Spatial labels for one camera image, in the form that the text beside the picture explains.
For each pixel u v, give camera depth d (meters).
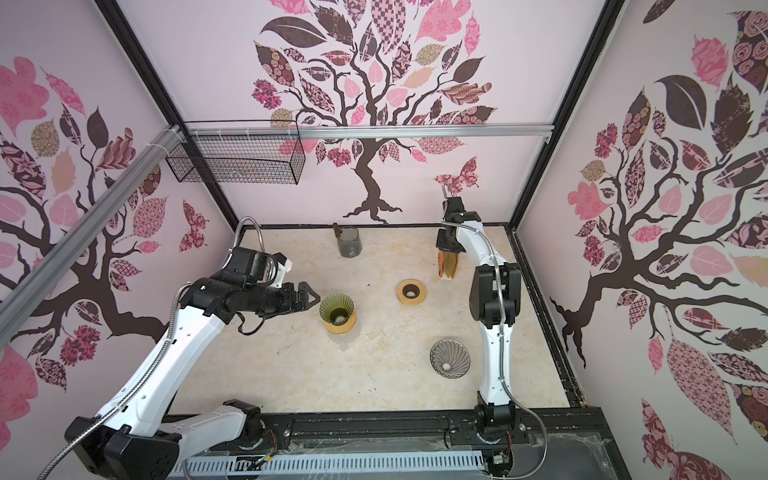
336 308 0.87
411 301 0.97
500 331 0.61
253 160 1.22
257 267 0.58
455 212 0.81
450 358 0.82
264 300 0.61
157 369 0.41
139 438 0.38
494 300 0.59
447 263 1.04
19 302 0.50
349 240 1.04
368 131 0.93
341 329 0.83
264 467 0.70
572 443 0.73
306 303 0.66
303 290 0.66
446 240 0.90
